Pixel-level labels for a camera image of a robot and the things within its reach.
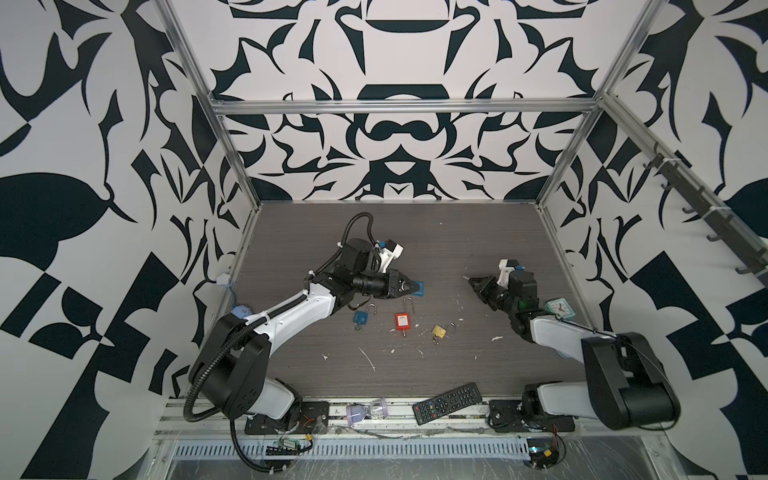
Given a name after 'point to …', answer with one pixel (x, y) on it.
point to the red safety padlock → (403, 320)
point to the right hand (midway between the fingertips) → (470, 276)
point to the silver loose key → (465, 277)
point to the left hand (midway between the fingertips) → (420, 284)
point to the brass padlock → (440, 331)
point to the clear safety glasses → (377, 409)
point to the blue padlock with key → (420, 293)
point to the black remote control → (447, 403)
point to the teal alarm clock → (561, 307)
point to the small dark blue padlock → (361, 317)
